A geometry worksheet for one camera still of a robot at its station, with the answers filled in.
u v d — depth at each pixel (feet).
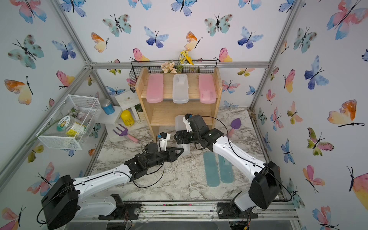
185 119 2.36
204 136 1.85
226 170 2.91
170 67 2.67
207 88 2.26
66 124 2.05
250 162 1.46
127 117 3.25
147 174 2.05
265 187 1.33
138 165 1.99
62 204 1.32
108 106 3.00
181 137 2.26
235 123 3.62
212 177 2.79
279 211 2.45
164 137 2.31
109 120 3.07
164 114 2.92
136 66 3.05
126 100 3.12
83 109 2.65
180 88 2.28
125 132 3.42
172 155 2.20
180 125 2.53
